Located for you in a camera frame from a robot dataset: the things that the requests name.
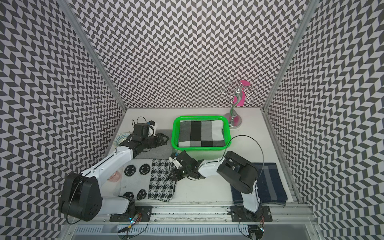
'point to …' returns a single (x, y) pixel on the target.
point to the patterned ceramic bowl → (120, 138)
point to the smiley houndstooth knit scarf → (148, 179)
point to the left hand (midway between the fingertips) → (166, 139)
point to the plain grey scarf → (163, 152)
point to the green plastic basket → (175, 131)
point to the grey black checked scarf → (201, 133)
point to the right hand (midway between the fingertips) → (171, 179)
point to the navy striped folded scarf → (270, 189)
